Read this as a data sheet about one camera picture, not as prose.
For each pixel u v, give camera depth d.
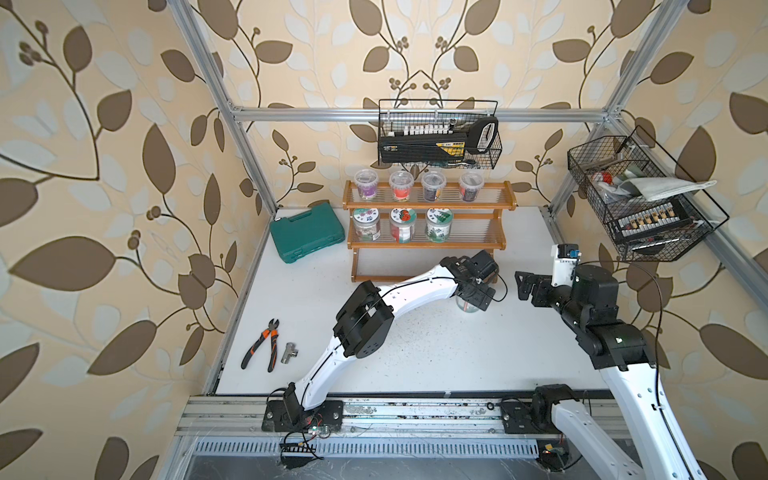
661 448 0.39
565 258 0.60
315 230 1.10
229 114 0.91
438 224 0.86
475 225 1.12
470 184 0.79
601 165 0.90
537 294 0.62
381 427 0.74
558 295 0.61
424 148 0.84
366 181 0.81
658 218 0.66
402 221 0.86
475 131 0.84
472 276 0.66
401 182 0.81
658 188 0.62
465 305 0.79
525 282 0.64
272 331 0.89
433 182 0.81
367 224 0.87
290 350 0.84
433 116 0.91
